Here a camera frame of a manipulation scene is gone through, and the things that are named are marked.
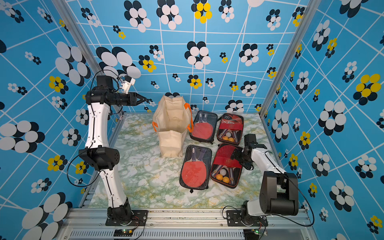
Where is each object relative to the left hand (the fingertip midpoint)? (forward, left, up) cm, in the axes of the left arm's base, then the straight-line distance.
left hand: (145, 97), depth 80 cm
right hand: (-21, -54, -31) cm, 65 cm away
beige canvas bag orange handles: (+12, -10, -30) cm, 34 cm away
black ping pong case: (+8, -34, -32) cm, 48 cm away
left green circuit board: (-57, +8, -38) cm, 69 cm away
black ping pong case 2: (-26, -27, -34) cm, 51 cm away
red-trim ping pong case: (+5, -53, -32) cm, 62 cm away
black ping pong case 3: (-27, -45, -33) cm, 62 cm away
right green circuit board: (-56, -57, -36) cm, 87 cm away
